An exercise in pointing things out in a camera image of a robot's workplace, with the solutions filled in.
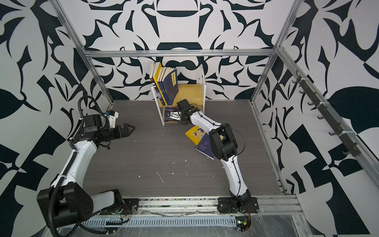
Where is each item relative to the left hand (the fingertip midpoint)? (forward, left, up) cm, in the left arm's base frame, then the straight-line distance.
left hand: (127, 127), depth 81 cm
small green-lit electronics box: (-43, -58, -20) cm, 75 cm away
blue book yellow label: (+22, -24, +10) cm, 34 cm away
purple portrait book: (+20, -19, -12) cm, 30 cm away
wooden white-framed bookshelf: (+27, -38, -1) cm, 47 cm away
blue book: (+15, -19, +13) cm, 28 cm away
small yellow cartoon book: (+5, -38, -18) cm, 42 cm away
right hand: (+18, -30, -10) cm, 36 cm away
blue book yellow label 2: (-5, -43, -17) cm, 46 cm away
